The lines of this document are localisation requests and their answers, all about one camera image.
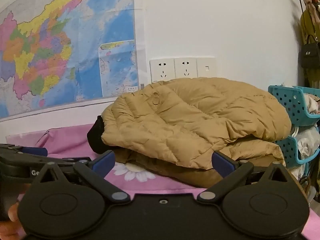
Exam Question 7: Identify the white clothes in basket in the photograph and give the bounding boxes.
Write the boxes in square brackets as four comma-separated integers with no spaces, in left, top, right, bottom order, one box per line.
[291,125,319,160]
[304,93,320,114]

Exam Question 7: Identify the tan puffer jacket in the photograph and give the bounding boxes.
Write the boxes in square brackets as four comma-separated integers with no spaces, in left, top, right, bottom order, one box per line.
[87,77,291,188]

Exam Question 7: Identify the plush toy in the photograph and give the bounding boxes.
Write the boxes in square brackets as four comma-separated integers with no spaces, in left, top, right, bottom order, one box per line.
[303,0,319,25]

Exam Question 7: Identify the white wall socket panel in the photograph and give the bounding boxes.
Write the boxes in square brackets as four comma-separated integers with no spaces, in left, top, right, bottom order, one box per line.
[150,57,217,83]

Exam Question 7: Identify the white clothes in upper basket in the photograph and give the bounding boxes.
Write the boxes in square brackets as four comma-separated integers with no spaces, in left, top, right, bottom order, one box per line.
[304,93,320,114]

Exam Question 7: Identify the olive hanging garment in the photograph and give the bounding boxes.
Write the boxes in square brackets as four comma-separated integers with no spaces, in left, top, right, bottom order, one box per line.
[300,9,319,89]

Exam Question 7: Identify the black handbag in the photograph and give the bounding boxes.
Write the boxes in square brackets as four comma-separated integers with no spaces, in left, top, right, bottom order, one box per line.
[300,35,320,69]

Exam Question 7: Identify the upper teal plastic basket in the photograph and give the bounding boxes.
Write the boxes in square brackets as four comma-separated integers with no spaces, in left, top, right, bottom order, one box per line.
[268,86,319,127]

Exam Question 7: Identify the lower teal plastic basket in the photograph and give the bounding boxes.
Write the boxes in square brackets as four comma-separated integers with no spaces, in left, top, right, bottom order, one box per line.
[275,135,319,168]

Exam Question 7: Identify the colourful wall map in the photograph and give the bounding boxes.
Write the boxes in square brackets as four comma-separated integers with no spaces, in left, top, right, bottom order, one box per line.
[1,0,150,120]

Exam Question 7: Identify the teal plastic basket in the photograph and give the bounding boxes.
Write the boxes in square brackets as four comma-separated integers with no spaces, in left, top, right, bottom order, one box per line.
[275,135,319,168]
[268,86,319,127]

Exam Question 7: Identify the white clothes in lower basket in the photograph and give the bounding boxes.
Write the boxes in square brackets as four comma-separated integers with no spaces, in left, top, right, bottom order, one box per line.
[291,125,319,160]

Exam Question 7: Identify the person's left hand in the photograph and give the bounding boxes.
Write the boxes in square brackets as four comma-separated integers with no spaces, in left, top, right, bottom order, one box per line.
[5,202,26,240]

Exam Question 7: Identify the pink floral bed sheet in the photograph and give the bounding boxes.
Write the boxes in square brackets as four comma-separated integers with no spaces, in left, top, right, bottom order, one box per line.
[5,123,320,240]

